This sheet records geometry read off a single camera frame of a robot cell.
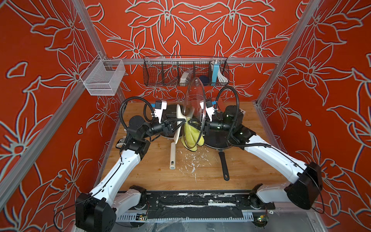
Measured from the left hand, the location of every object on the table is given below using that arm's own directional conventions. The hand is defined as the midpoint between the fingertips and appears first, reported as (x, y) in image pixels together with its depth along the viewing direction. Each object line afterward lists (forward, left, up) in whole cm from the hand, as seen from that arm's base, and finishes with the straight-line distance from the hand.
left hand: (183, 119), depth 61 cm
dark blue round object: (+41, -11, -8) cm, 43 cm away
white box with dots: (+39, -43, -34) cm, 67 cm away
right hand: (-1, -1, -2) cm, 2 cm away
